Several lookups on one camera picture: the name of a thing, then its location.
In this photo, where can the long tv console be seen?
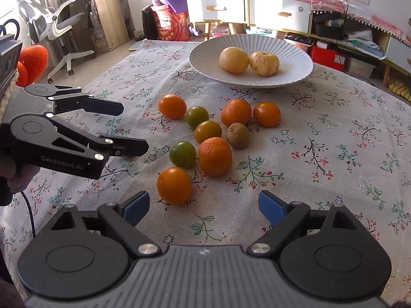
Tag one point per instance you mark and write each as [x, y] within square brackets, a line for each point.
[368, 40]

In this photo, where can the red gift bag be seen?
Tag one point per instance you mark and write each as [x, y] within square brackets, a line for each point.
[171, 26]

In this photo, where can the red storage box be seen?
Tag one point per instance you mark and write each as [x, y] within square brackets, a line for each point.
[327, 57]

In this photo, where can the green tomato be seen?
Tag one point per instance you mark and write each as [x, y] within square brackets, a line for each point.
[183, 154]
[195, 116]

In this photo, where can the brown kiwi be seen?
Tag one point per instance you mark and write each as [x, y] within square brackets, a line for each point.
[237, 135]

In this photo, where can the floral white tablecloth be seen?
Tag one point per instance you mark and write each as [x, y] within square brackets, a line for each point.
[340, 141]

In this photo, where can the orange plush toy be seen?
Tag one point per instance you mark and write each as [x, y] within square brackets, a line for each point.
[31, 64]

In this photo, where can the smooth yellow pear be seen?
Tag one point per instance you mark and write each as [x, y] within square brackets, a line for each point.
[233, 60]

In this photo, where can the orange tomato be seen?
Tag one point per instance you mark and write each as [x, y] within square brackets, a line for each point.
[172, 107]
[174, 186]
[267, 114]

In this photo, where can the wooden shelf cabinet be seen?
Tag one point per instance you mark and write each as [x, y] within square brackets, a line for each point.
[278, 15]

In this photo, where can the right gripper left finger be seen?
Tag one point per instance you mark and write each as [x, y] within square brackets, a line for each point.
[119, 223]

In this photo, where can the yellow-orange tomato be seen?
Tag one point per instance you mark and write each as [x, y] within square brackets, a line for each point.
[206, 130]

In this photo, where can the pink cloth cover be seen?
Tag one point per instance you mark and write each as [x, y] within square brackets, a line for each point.
[357, 12]

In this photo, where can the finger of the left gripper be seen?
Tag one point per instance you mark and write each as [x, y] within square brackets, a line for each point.
[73, 102]
[120, 146]

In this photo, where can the white office chair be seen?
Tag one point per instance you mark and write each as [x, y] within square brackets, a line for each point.
[45, 25]

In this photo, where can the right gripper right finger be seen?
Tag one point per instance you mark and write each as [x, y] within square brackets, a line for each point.
[287, 220]

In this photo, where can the bumpy orange tangerine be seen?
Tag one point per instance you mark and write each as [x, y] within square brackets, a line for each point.
[237, 110]
[215, 157]

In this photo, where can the white ribbed plate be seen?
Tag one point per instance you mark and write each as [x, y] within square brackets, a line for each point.
[294, 63]

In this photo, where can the speckled yellow pear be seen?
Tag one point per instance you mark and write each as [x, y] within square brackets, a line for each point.
[264, 63]

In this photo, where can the wooden desk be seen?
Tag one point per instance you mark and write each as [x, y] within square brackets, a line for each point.
[109, 25]

